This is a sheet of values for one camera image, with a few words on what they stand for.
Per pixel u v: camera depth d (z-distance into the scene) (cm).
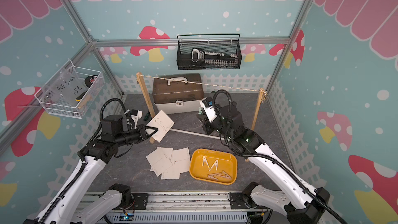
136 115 67
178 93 93
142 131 63
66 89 68
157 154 90
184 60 87
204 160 86
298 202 38
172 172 83
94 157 48
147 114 85
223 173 81
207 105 54
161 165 85
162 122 77
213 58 89
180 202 76
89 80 81
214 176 81
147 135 68
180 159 89
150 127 70
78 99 65
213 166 85
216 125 58
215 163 85
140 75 66
